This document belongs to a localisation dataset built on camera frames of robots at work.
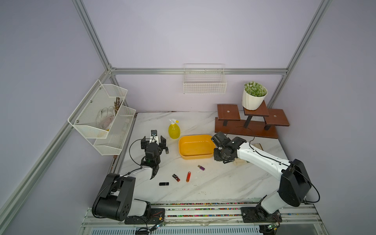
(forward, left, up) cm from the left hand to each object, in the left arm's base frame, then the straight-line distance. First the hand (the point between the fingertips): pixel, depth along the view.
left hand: (152, 138), depth 89 cm
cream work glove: (-25, -45, +19) cm, 55 cm away
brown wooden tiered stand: (+15, -70, -2) cm, 71 cm away
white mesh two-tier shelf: (0, +23, -2) cm, 23 cm away
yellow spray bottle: (+10, -12, -4) cm, 16 cm away
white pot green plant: (+15, -60, +22) cm, 65 cm away
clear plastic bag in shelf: (+2, +23, +17) cm, 28 cm away
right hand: (-12, -41, -5) cm, 43 cm away
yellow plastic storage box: (+1, -27, -12) cm, 30 cm away
